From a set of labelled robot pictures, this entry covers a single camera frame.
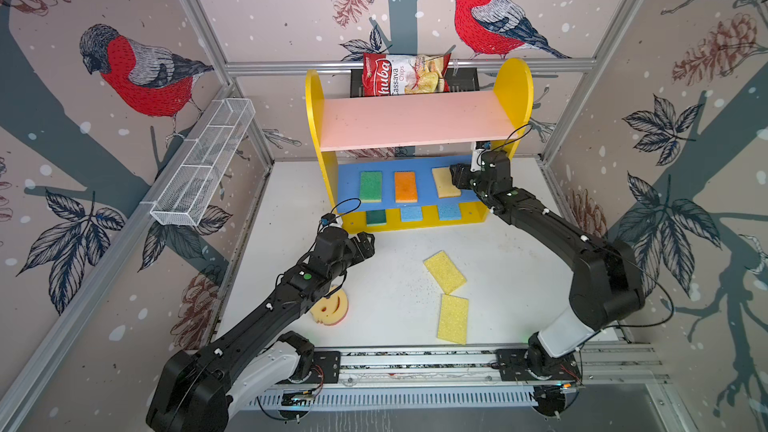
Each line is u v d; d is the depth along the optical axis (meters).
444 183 0.92
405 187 0.92
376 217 1.00
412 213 1.01
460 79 0.94
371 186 0.92
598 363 0.75
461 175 0.78
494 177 0.67
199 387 0.39
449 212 1.03
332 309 0.81
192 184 0.73
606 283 0.46
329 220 0.73
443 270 0.90
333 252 0.61
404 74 0.87
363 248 0.73
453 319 0.81
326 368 0.73
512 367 0.73
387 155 1.26
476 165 0.76
